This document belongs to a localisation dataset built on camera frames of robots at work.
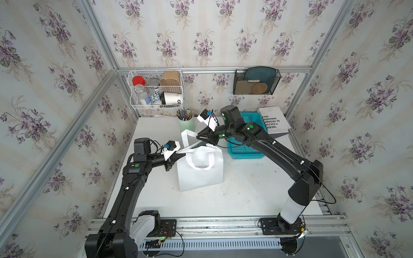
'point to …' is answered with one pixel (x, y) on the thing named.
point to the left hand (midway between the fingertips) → (185, 154)
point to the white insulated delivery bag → (201, 166)
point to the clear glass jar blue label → (142, 96)
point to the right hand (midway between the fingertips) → (200, 135)
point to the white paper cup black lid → (171, 98)
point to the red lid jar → (138, 80)
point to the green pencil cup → (185, 119)
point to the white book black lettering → (274, 119)
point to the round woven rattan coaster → (259, 88)
